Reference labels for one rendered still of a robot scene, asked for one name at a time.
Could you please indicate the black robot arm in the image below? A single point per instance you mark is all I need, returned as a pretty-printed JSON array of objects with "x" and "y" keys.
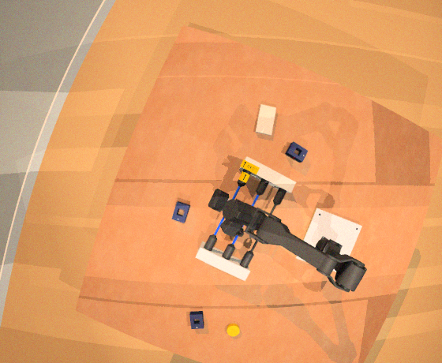
[{"x": 325, "y": 256}]

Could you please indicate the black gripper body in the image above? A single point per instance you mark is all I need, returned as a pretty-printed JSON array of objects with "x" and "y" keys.
[{"x": 218, "y": 200}]

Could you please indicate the yellow round disc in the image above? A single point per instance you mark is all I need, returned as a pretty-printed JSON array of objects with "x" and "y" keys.
[{"x": 232, "y": 329}]

